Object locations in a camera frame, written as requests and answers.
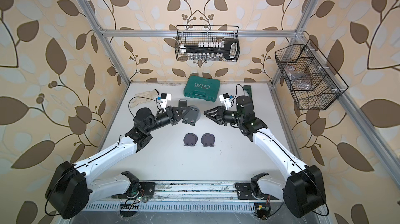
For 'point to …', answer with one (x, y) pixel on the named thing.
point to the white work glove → (144, 97)
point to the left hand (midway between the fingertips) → (187, 108)
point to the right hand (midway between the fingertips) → (205, 115)
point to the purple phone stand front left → (190, 139)
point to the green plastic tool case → (201, 87)
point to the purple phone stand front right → (208, 140)
